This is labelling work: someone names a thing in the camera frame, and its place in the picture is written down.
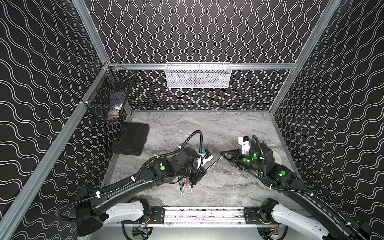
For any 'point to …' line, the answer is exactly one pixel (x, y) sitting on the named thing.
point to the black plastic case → (133, 137)
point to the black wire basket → (106, 97)
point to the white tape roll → (278, 157)
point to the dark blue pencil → (191, 187)
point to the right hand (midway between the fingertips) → (221, 152)
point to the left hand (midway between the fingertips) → (206, 169)
